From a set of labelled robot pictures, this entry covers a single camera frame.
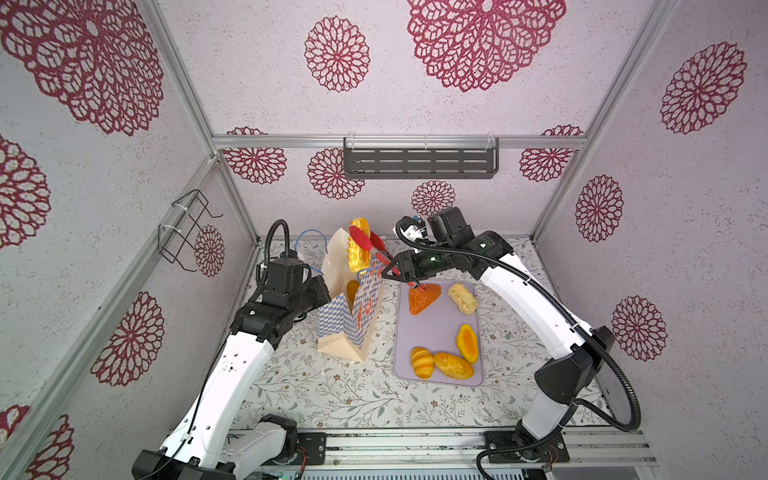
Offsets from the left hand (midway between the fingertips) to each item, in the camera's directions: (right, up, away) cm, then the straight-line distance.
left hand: (327, 291), depth 75 cm
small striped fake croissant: (+25, -21, +10) cm, 34 cm away
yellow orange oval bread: (+39, -16, +14) cm, 45 cm away
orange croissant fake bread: (+27, -4, +22) cm, 35 cm away
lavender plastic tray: (+30, -13, +19) cm, 38 cm away
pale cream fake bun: (+41, -5, +22) cm, 47 cm away
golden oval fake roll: (+33, -21, +7) cm, 40 cm away
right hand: (+15, +6, -5) cm, 17 cm away
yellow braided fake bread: (+8, +8, -2) cm, 12 cm away
